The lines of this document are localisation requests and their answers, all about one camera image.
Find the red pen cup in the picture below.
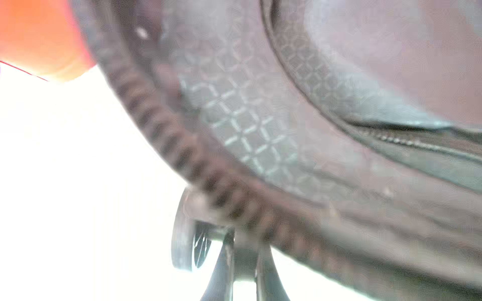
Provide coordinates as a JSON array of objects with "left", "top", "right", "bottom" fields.
[{"left": 1, "top": 0, "right": 95, "bottom": 83}]

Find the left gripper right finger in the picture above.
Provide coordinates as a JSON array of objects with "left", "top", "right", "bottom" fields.
[{"left": 256, "top": 245, "right": 290, "bottom": 301}]

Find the black suitcase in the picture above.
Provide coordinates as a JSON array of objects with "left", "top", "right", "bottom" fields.
[{"left": 70, "top": 1, "right": 481, "bottom": 300}]

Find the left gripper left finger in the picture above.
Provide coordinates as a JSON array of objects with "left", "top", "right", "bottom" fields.
[{"left": 200, "top": 232, "right": 235, "bottom": 301}]

